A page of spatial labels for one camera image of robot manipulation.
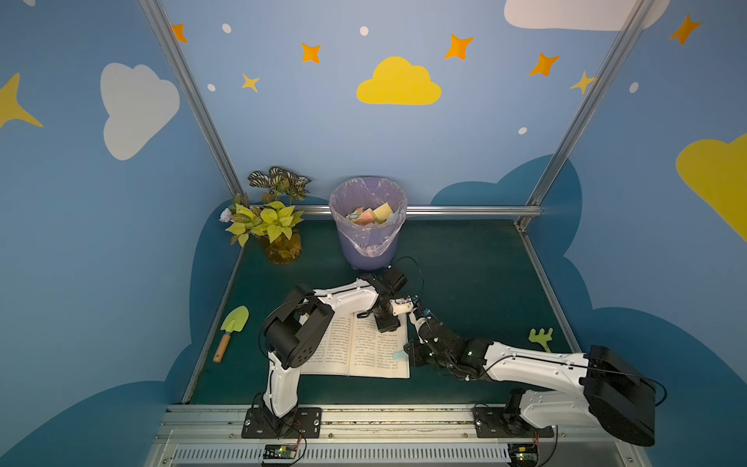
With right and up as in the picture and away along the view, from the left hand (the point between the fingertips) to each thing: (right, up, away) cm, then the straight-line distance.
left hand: (390, 314), depth 94 cm
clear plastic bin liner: (-6, +41, +7) cm, 42 cm away
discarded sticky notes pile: (-7, +33, +9) cm, 35 cm away
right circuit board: (+33, -30, -22) cm, 50 cm away
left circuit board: (-29, -30, -22) cm, 47 cm away
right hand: (+4, -6, -11) cm, 13 cm away
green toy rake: (+48, -7, -4) cm, 49 cm away
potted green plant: (-36, +31, -6) cm, 48 cm away
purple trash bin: (-10, +16, +9) cm, 21 cm away
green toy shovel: (-50, -2, -2) cm, 50 cm away
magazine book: (-11, -8, -8) cm, 16 cm away
